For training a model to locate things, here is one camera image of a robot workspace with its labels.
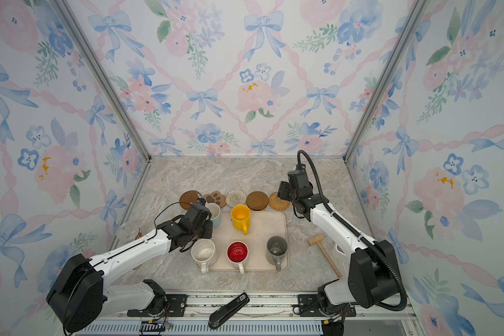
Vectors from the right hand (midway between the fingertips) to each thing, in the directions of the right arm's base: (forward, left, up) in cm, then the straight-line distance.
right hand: (287, 185), depth 87 cm
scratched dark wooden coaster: (+4, +48, -16) cm, 50 cm away
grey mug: (-23, +5, -13) cm, 27 cm away
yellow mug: (-7, +20, -16) cm, 26 cm away
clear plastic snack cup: (-15, +68, -14) cm, 71 cm away
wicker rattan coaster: (+2, +3, -16) cm, 16 cm away
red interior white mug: (-24, +20, -14) cm, 34 cm away
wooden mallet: (-17, -13, -15) cm, 26 cm away
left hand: (-14, +32, -8) cm, 36 cm away
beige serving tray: (-10, +10, -17) cm, 22 cm away
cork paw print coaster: (+4, +33, -16) cm, 37 cm away
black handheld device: (-46, +25, -11) cm, 53 cm away
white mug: (-23, +34, -15) cm, 44 cm away
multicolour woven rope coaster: (+5, +24, -16) cm, 29 cm away
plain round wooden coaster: (+3, +13, -15) cm, 20 cm away
